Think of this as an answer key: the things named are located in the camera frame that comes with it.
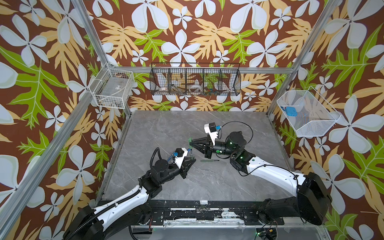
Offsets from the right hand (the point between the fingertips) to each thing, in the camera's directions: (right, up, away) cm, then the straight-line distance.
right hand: (191, 145), depth 65 cm
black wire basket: (-13, +41, +34) cm, 55 cm away
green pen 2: (+12, -13, +29) cm, 34 cm away
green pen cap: (0, +2, 0) cm, 2 cm away
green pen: (0, -5, +4) cm, 6 cm away
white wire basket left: (-46, +32, +21) cm, 60 cm away
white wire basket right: (+66, +16, +17) cm, 70 cm away
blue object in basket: (+59, +17, +21) cm, 65 cm away
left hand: (+1, -7, +9) cm, 11 cm away
